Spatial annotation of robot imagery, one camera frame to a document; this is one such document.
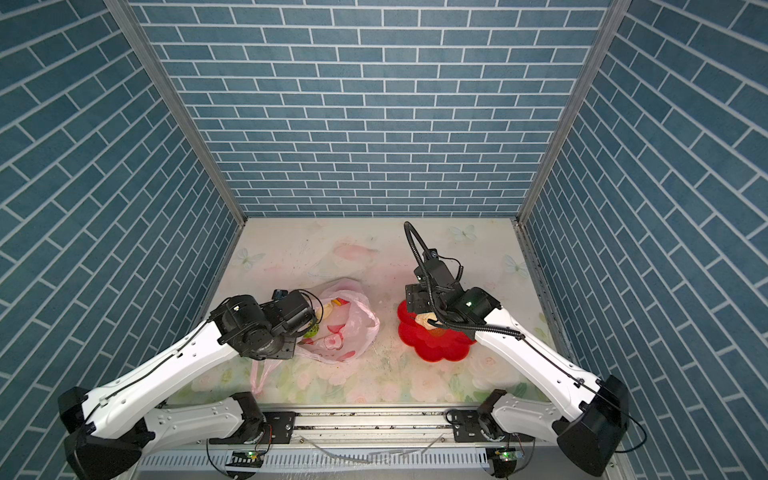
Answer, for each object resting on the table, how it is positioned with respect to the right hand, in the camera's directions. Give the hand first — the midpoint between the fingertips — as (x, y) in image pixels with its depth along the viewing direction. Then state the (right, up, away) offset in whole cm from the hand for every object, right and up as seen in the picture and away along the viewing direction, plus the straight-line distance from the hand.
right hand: (416, 287), depth 77 cm
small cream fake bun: (+2, -11, +12) cm, 16 cm away
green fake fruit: (-22, -6, -19) cm, 29 cm away
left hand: (-32, -14, -7) cm, 35 cm away
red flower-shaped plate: (+5, -19, +10) cm, 22 cm away
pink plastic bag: (-20, -13, +12) cm, 27 cm away
